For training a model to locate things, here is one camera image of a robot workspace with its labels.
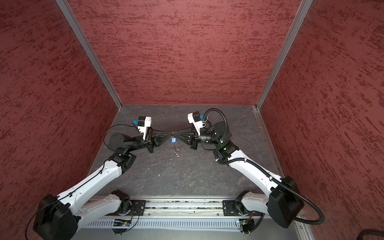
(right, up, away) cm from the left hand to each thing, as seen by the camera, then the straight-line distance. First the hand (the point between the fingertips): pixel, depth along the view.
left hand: (172, 137), depth 61 cm
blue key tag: (+1, -2, +2) cm, 3 cm away
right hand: (+1, 0, 0) cm, 1 cm away
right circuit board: (+35, -44, +10) cm, 57 cm away
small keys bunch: (+1, -7, +5) cm, 8 cm away
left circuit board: (-29, -44, +11) cm, 54 cm away
